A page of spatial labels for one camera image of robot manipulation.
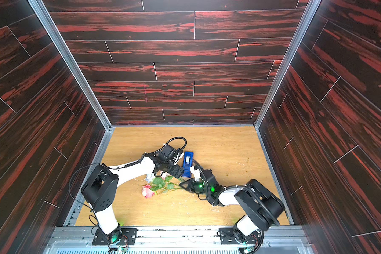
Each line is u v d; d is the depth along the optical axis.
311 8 0.66
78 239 0.73
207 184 0.68
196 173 0.81
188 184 0.80
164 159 0.72
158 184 0.88
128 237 0.74
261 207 0.40
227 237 0.73
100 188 0.52
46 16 0.69
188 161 0.93
